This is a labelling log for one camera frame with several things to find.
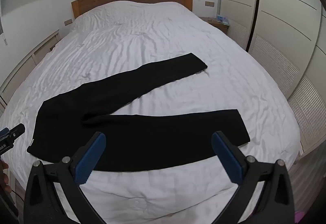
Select white bed duvet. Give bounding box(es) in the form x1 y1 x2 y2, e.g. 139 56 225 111
0 0 301 224

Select blue box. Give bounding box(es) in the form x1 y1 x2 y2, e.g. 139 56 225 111
216 14 231 26

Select black pants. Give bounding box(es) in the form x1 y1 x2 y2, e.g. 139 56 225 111
27 52 250 171

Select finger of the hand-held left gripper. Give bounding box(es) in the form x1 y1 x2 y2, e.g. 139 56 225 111
8 123 25 138

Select cream wardrobe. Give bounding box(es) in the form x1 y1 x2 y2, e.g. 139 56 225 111
220 0 326 156

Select person's left hand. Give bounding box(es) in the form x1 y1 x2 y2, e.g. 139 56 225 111
0 160 10 192

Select black cable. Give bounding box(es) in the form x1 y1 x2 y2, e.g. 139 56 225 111
10 187 24 201

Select wooden nightstand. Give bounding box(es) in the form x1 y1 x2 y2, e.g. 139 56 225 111
199 16 231 34

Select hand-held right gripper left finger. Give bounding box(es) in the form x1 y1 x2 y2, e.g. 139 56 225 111
24 131 106 224

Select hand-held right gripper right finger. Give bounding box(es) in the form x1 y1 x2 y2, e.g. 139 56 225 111
211 131 297 224

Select pink object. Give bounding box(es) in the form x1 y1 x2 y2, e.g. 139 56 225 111
295 210 310 224

